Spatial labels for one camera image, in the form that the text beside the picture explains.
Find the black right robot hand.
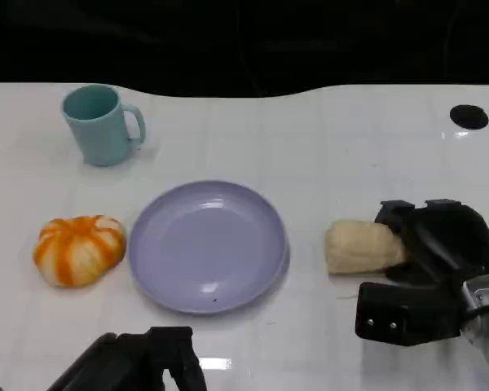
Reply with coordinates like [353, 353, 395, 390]
[374, 199, 489, 294]

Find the beige towel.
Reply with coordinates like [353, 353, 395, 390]
[324, 219, 412, 276]

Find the lilac plate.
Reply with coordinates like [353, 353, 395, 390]
[128, 180, 290, 315]

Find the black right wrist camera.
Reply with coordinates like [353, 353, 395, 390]
[355, 282, 462, 347]

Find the orange and white bread roll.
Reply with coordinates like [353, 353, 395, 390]
[33, 215, 127, 289]

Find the pale green mug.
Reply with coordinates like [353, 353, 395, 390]
[61, 84, 147, 167]

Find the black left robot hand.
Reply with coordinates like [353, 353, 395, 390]
[46, 326, 208, 391]

